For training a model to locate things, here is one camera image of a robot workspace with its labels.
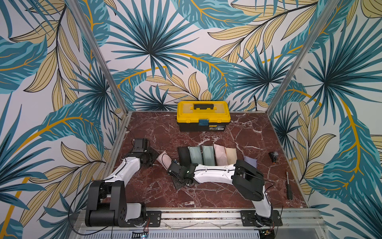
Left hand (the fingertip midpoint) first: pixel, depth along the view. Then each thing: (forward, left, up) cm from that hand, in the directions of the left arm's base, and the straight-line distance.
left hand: (157, 156), depth 89 cm
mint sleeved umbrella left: (+3, -23, -2) cm, 23 cm away
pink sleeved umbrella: (+2, -39, -2) cm, 39 cm away
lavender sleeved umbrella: (0, -58, -4) cm, 58 cm away
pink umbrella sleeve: (-1, -4, -2) cm, 5 cm away
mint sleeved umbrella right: (+4, -31, -3) cm, 32 cm away
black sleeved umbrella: (+3, -16, -4) cm, 17 cm away
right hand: (-13, -12, -6) cm, 18 cm away
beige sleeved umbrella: (+4, -46, -4) cm, 46 cm away
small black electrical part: (+3, -72, -2) cm, 72 cm away
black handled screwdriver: (-16, -76, -5) cm, 77 cm away
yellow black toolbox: (+23, -28, +11) cm, 38 cm away
